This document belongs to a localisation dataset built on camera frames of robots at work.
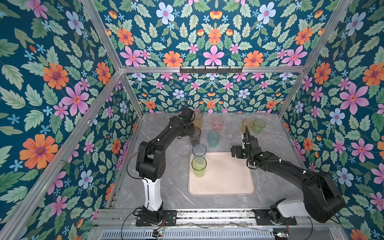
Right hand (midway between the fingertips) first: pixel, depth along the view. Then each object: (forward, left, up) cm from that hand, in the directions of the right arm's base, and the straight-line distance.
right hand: (237, 148), depth 90 cm
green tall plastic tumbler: (-11, +23, +1) cm, 26 cm away
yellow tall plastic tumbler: (+22, +24, +3) cm, 33 cm away
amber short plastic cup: (+22, -11, -1) cm, 25 cm away
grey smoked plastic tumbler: (+6, +26, +1) cm, 27 cm away
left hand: (+12, +28, +6) cm, 31 cm away
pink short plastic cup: (+25, +10, -5) cm, 27 cm away
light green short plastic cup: (+23, -20, -5) cm, 31 cm away
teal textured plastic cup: (+7, +14, +2) cm, 16 cm away
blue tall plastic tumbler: (-3, +23, +4) cm, 24 cm away
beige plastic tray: (-13, +8, -9) cm, 18 cm away
